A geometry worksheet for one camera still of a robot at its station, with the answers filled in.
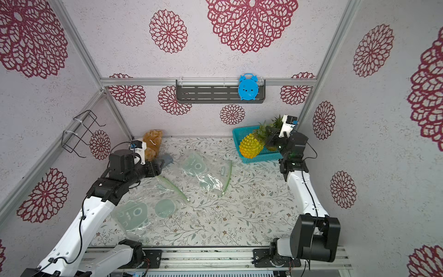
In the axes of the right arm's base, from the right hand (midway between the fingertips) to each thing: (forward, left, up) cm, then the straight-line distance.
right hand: (267, 124), depth 75 cm
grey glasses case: (+7, +56, -35) cm, 66 cm away
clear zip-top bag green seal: (-21, +54, -34) cm, 67 cm away
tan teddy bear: (+14, +64, -25) cm, 70 cm away
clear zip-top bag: (-3, +27, -36) cm, 45 cm away
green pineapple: (+25, -13, -20) cm, 35 cm away
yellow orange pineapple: (-2, +6, -12) cm, 13 cm away
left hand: (-15, +48, -9) cm, 51 cm away
